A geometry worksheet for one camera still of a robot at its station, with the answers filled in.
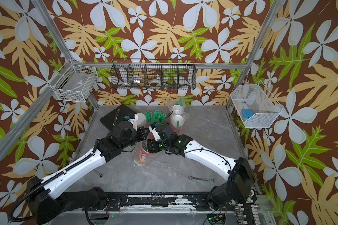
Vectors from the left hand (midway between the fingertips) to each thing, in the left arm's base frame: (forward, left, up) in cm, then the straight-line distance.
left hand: (151, 128), depth 74 cm
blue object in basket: (+11, -55, +1) cm, 56 cm away
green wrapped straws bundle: (+15, -2, -8) cm, 17 cm away
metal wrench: (-20, -36, -26) cm, 49 cm away
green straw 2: (+7, -15, -7) cm, 18 cm away
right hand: (-6, +2, -7) cm, 9 cm away
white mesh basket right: (+16, -63, 0) cm, 65 cm away
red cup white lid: (+21, -15, -8) cm, 27 cm away
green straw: (+26, -16, -4) cm, 31 cm away
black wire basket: (+43, +2, +6) cm, 43 cm away
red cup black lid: (-11, +5, -11) cm, 16 cm away
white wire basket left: (+29, +50, +8) cm, 59 cm away
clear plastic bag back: (-8, +7, -7) cm, 12 cm away
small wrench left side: (-17, +32, -26) cm, 44 cm away
